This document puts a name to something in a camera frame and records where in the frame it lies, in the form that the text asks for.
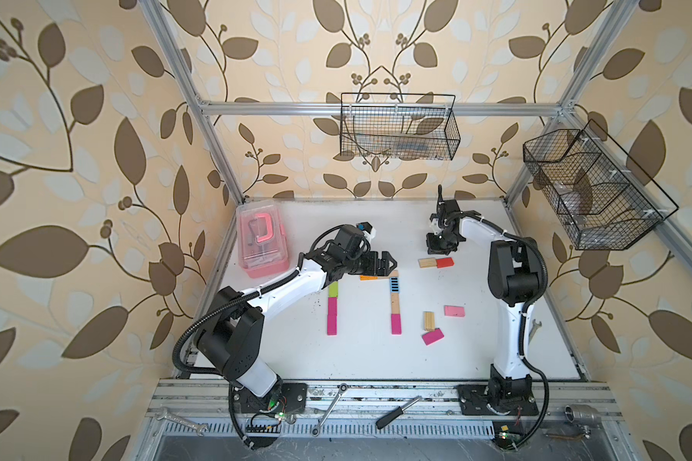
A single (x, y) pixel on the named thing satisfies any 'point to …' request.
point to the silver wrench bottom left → (163, 412)
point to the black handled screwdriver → (394, 414)
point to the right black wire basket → (601, 195)
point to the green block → (333, 290)
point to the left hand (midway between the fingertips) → (382, 260)
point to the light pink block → (454, 310)
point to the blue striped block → (394, 284)
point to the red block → (444, 262)
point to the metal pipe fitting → (581, 415)
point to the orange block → (368, 278)
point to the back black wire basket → (399, 126)
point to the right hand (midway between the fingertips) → (431, 250)
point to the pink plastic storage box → (261, 237)
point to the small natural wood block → (429, 321)
